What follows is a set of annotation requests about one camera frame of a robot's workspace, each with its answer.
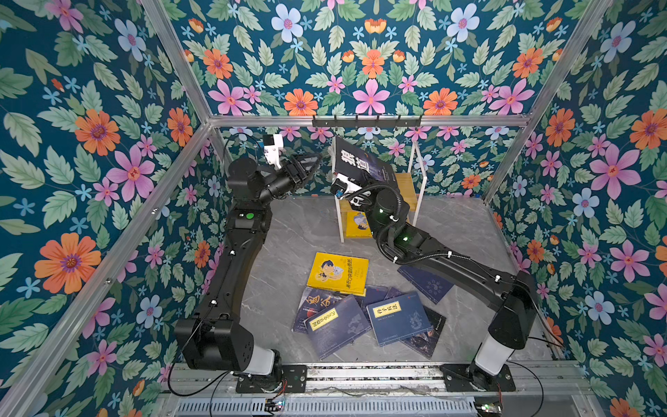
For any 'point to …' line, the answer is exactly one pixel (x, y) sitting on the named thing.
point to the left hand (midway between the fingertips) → (321, 153)
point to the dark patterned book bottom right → (425, 342)
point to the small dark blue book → (431, 286)
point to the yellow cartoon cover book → (346, 274)
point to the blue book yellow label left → (336, 326)
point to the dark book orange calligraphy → (311, 302)
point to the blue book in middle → (373, 294)
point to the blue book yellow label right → (398, 318)
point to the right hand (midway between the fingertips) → (372, 166)
